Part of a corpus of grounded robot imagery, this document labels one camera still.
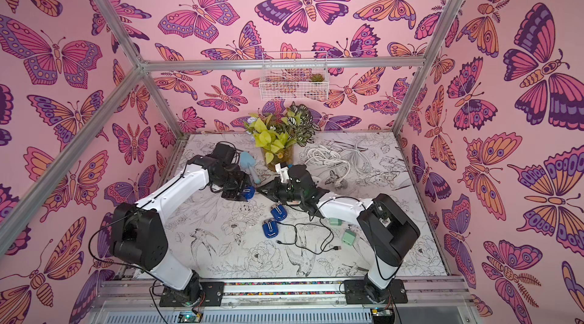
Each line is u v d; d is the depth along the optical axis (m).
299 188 0.68
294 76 0.96
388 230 0.47
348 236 0.85
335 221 0.88
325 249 0.83
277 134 0.88
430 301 0.73
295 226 0.89
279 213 0.90
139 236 0.45
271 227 0.85
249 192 0.83
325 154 1.09
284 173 0.80
